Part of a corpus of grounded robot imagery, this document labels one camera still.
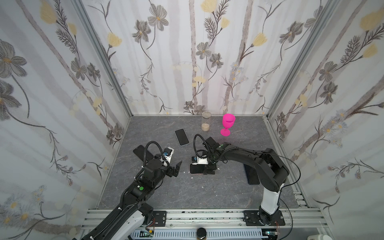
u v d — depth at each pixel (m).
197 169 0.81
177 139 1.04
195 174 0.89
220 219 0.75
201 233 0.63
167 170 0.68
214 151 0.71
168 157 0.65
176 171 0.70
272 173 0.49
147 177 0.57
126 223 0.57
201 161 0.80
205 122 1.05
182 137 1.08
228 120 0.97
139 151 0.99
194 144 0.80
